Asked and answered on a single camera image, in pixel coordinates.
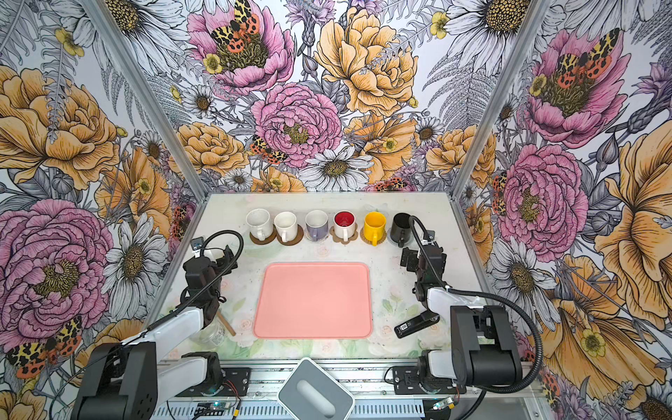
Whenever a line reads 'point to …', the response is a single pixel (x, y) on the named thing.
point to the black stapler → (416, 323)
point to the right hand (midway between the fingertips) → (420, 256)
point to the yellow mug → (374, 227)
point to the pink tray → (323, 300)
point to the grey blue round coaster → (408, 242)
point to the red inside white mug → (345, 223)
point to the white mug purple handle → (317, 226)
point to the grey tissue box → (311, 394)
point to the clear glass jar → (213, 335)
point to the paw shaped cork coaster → (340, 240)
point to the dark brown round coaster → (298, 238)
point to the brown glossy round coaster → (265, 241)
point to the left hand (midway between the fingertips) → (215, 257)
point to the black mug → (402, 228)
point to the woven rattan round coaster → (367, 241)
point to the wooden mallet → (227, 324)
